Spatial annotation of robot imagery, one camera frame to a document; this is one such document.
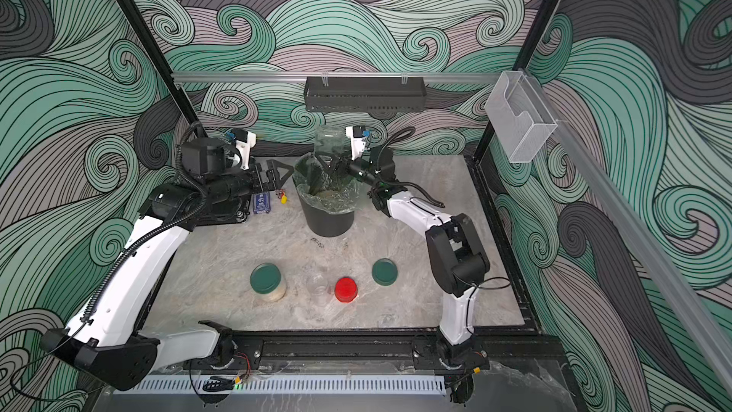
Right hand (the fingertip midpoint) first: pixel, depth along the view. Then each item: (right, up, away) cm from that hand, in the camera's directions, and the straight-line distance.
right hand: (320, 153), depth 79 cm
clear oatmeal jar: (-1, -40, +5) cm, 40 cm away
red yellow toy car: (-18, -14, +27) cm, 36 cm away
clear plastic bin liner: (-2, -10, +9) cm, 14 cm away
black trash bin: (+1, -24, +21) cm, 32 cm away
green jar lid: (+19, -37, +10) cm, 43 cm away
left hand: (-8, -4, -12) cm, 15 cm away
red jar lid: (+7, -41, +5) cm, 42 cm away
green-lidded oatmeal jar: (-15, -36, -1) cm, 39 cm away
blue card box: (-26, -16, +26) cm, 40 cm away
